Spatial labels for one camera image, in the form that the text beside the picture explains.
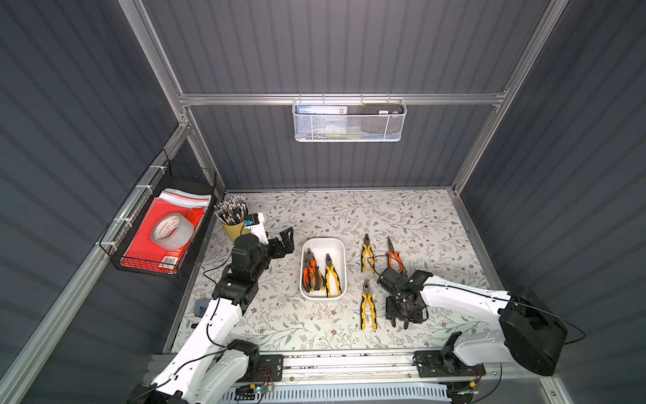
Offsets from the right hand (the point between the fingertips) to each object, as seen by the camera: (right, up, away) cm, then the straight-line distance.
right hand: (397, 319), depth 83 cm
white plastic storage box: (-20, +22, +14) cm, 33 cm away
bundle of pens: (-58, +36, +8) cm, 69 cm away
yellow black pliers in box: (-22, +15, +11) cm, 29 cm away
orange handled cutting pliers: (+2, +20, +16) cm, 25 cm away
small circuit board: (-47, -17, -11) cm, 51 cm away
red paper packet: (-73, +25, -16) cm, 79 cm away
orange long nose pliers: (-30, +14, +6) cm, 33 cm away
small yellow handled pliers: (-7, +22, +16) cm, 28 cm away
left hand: (-37, +30, -7) cm, 48 cm away
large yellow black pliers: (-9, +7, +4) cm, 12 cm away
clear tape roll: (-65, +30, -15) cm, 73 cm away
